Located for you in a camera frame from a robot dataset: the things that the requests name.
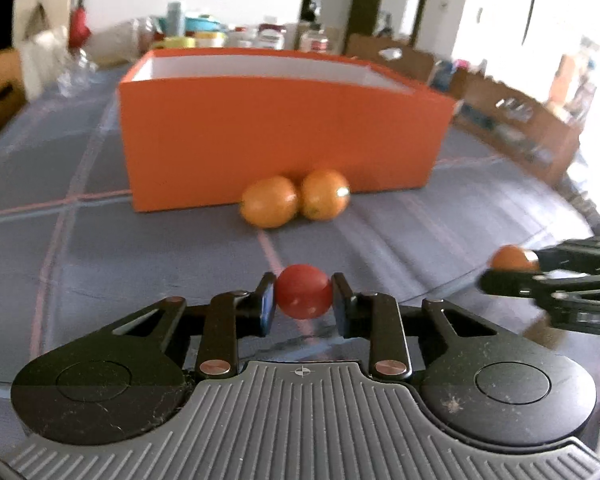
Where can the red cherry tomato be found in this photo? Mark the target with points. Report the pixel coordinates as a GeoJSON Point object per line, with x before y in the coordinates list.
{"type": "Point", "coordinates": [302, 291]}

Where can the white bottle with red label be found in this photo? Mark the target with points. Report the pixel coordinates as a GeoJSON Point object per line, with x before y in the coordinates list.
{"type": "Point", "coordinates": [271, 37]}

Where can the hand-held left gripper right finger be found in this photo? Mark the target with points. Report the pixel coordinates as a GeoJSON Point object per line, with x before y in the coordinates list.
{"type": "Point", "coordinates": [341, 305]}

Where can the orange cardboard box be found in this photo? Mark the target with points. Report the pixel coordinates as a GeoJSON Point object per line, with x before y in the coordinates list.
{"type": "Point", "coordinates": [280, 140]}

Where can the yellow mug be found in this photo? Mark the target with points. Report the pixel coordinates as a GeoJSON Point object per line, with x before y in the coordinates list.
{"type": "Point", "coordinates": [179, 42]}

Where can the red folded umbrella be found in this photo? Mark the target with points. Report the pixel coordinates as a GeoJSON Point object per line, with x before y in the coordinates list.
{"type": "Point", "coordinates": [79, 27]}

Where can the white mug with orange band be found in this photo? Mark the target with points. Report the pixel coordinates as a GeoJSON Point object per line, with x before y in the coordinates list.
{"type": "Point", "coordinates": [211, 39]}

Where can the wooden chair with cloud cutout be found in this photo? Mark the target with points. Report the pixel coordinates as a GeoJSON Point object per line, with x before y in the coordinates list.
{"type": "Point", "coordinates": [380, 57]}
{"type": "Point", "coordinates": [530, 130]}

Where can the small orange fruit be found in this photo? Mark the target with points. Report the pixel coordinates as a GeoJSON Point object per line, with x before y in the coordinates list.
{"type": "Point", "coordinates": [325, 193]}
{"type": "Point", "coordinates": [512, 259]}
{"type": "Point", "coordinates": [270, 201]}

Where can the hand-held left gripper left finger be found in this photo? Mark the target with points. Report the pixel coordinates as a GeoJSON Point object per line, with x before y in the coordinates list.
{"type": "Point", "coordinates": [267, 305]}

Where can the white paper bag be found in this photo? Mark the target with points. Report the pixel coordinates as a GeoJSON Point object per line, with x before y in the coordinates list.
{"type": "Point", "coordinates": [40, 45]}

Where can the wooden chair with round hole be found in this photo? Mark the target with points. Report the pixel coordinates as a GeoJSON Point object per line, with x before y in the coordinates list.
{"type": "Point", "coordinates": [0, 95]}

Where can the grey tumbler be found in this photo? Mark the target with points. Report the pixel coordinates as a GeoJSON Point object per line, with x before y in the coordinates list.
{"type": "Point", "coordinates": [175, 17]}

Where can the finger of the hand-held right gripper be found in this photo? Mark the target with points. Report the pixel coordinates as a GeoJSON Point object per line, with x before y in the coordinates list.
{"type": "Point", "coordinates": [505, 282]}
{"type": "Point", "coordinates": [580, 257]}

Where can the teal bowl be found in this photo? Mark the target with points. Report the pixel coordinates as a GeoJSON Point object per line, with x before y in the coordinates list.
{"type": "Point", "coordinates": [202, 24]}

